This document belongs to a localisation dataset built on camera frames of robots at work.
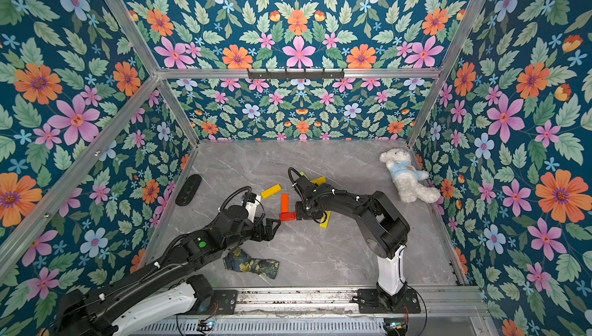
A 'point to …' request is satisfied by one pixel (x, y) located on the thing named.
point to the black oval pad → (188, 190)
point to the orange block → (285, 203)
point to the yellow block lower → (324, 224)
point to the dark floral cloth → (238, 260)
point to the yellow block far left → (270, 190)
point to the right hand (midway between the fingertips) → (306, 211)
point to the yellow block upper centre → (320, 181)
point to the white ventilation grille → (274, 325)
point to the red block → (287, 216)
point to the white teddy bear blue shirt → (407, 177)
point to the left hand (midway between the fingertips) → (275, 221)
